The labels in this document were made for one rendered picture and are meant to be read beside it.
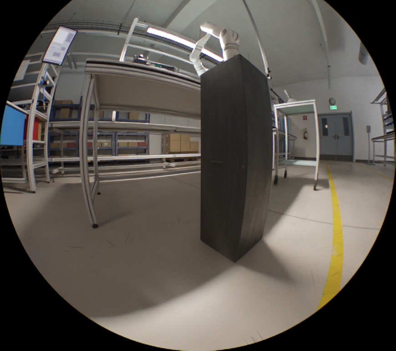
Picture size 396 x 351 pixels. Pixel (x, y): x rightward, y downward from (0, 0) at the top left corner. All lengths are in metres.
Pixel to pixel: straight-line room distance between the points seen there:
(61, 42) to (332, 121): 8.08
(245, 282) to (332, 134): 6.77
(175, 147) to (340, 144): 6.94
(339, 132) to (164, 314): 7.13
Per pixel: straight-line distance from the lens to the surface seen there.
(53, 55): 1.99
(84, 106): 0.88
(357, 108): 7.42
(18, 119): 1.90
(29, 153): 1.97
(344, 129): 7.11
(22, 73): 2.39
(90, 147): 4.58
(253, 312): 0.54
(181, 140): 4.68
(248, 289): 0.58
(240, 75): 0.52
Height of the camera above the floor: 0.49
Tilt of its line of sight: 2 degrees down
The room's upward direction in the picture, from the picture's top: straight up
